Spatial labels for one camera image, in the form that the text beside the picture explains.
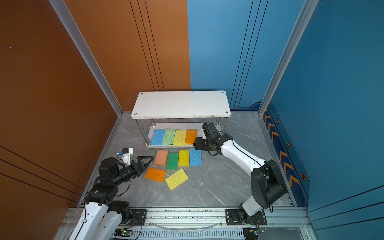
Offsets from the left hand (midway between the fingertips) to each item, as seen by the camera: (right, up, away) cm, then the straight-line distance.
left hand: (151, 160), depth 74 cm
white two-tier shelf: (+14, +25, 0) cm, 29 cm away
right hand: (+22, +6, +12) cm, 26 cm away
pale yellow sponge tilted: (+11, -13, +11) cm, 20 cm away
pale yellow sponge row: (+12, +10, +21) cm, 26 cm away
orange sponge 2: (+19, +11, +24) cm, 32 cm away
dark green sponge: (+7, -4, +18) cm, 20 cm away
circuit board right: (+48, -34, -4) cm, 59 cm away
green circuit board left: (-13, -33, -3) cm, 36 cm away
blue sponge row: (+22, -3, +19) cm, 29 cm away
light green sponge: (+4, +10, +22) cm, 25 cm away
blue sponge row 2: (-3, +10, +23) cm, 25 cm away
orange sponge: (-1, -11, +13) cm, 17 cm away
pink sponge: (+1, -3, +18) cm, 18 cm away
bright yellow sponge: (+14, -3, +20) cm, 25 cm away
